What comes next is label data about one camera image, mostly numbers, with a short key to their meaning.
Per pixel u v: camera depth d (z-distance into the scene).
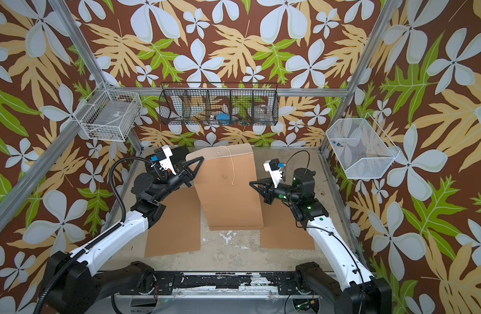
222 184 0.69
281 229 0.89
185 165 0.62
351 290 0.39
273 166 0.62
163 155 0.57
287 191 0.61
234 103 0.96
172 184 0.62
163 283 0.74
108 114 0.86
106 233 0.47
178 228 0.89
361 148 0.84
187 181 0.61
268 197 0.62
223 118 0.94
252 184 0.69
